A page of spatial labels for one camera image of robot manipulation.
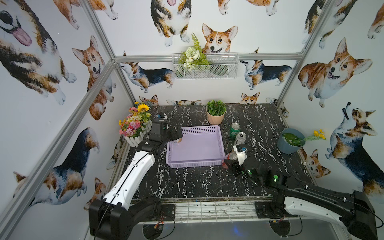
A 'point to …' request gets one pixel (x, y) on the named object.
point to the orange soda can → (179, 140)
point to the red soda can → (232, 156)
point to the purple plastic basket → (200, 146)
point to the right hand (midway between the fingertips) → (231, 154)
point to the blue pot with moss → (292, 140)
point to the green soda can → (235, 128)
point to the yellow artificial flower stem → (316, 136)
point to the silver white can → (241, 137)
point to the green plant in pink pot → (215, 110)
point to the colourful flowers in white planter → (136, 124)
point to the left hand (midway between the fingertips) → (172, 125)
